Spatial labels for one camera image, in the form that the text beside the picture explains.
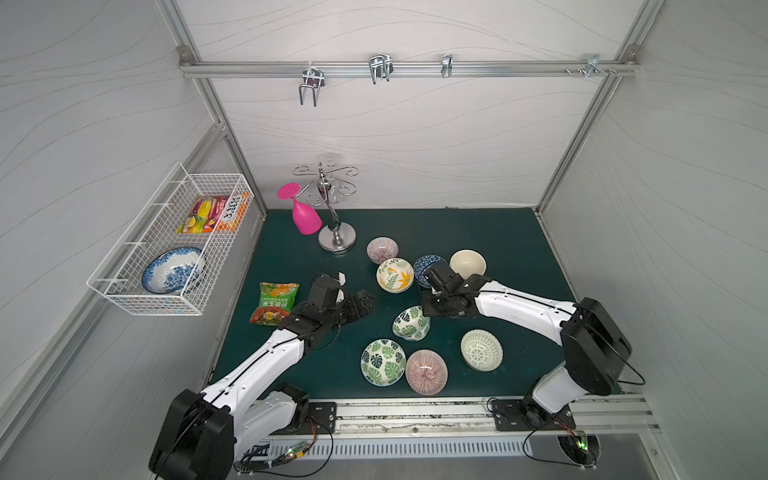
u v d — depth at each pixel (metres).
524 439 0.65
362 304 0.74
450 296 0.66
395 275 0.98
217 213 0.73
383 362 0.82
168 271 0.63
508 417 0.73
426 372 0.80
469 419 0.75
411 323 0.89
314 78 0.78
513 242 1.09
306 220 0.94
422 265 0.97
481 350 0.84
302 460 0.68
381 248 1.05
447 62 0.72
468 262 0.98
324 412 0.75
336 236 1.10
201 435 0.39
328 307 0.66
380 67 0.77
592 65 0.77
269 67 0.78
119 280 0.56
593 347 0.44
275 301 0.90
